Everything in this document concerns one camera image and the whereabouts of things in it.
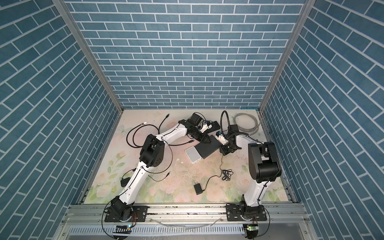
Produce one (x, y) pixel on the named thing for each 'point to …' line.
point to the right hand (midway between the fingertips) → (221, 148)
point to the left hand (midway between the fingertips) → (208, 140)
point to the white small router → (193, 154)
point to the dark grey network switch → (205, 149)
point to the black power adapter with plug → (198, 189)
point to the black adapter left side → (125, 181)
